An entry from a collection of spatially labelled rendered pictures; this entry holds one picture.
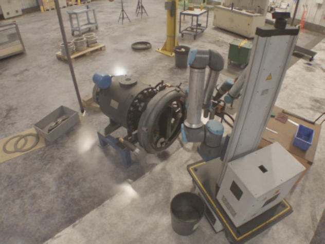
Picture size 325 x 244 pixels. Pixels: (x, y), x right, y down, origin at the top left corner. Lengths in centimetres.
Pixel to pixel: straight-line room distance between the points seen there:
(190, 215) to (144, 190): 62
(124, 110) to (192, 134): 90
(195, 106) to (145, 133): 65
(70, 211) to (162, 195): 102
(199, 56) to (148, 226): 164
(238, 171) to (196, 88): 67
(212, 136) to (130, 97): 101
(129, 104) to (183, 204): 116
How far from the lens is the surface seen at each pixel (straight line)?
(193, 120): 159
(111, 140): 263
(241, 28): 791
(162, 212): 228
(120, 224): 226
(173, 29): 559
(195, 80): 146
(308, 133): 285
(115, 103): 235
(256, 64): 133
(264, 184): 160
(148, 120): 195
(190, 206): 218
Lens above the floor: 204
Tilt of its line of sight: 39 degrees down
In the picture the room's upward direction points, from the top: straight up
